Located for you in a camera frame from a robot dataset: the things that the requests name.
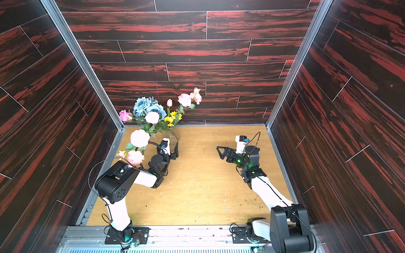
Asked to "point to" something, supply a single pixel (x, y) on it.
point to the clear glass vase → (172, 134)
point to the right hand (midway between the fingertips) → (225, 147)
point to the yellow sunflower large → (169, 120)
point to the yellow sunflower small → (173, 115)
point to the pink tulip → (169, 102)
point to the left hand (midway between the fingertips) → (172, 142)
